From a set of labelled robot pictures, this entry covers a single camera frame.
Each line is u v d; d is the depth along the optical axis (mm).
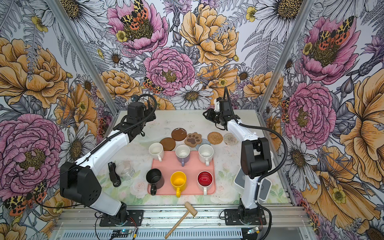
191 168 925
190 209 756
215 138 1056
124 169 900
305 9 719
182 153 959
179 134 1076
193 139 1052
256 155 524
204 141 1026
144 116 677
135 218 745
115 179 834
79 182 431
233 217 738
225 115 757
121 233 706
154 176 859
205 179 852
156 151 923
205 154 967
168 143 1022
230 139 1052
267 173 536
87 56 900
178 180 853
